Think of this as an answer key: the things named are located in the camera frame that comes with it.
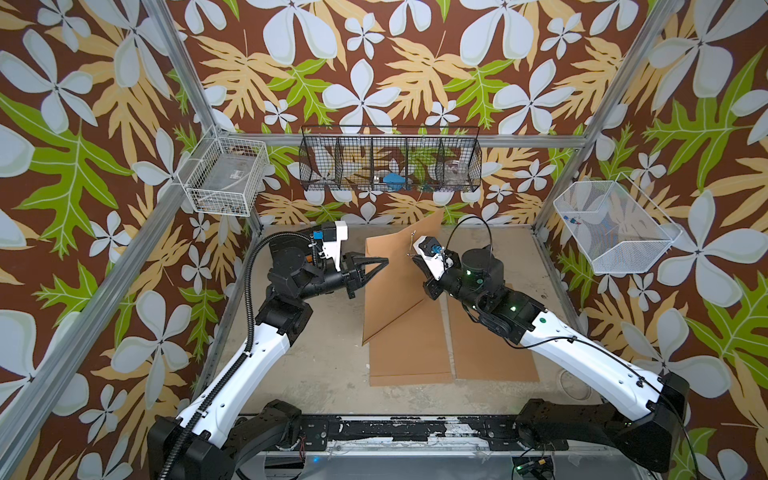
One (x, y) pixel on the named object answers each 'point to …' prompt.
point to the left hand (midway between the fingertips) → (387, 260)
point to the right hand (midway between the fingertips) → (414, 255)
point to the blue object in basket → (394, 181)
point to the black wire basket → (391, 159)
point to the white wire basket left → (224, 175)
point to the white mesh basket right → (618, 229)
